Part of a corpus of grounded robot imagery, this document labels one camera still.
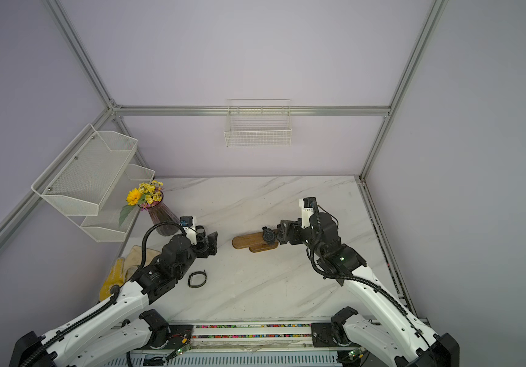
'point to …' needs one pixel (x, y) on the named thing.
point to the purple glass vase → (160, 214)
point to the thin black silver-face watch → (197, 279)
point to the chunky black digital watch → (268, 235)
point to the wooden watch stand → (254, 242)
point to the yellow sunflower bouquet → (144, 196)
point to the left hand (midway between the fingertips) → (204, 235)
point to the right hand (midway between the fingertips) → (292, 224)
